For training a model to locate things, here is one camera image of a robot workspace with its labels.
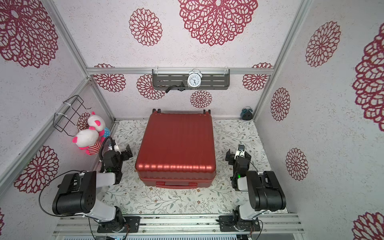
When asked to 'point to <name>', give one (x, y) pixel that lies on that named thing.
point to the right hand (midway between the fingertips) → (238, 149)
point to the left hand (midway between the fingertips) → (122, 147)
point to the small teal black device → (246, 113)
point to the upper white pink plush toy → (96, 122)
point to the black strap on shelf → (181, 88)
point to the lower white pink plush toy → (87, 139)
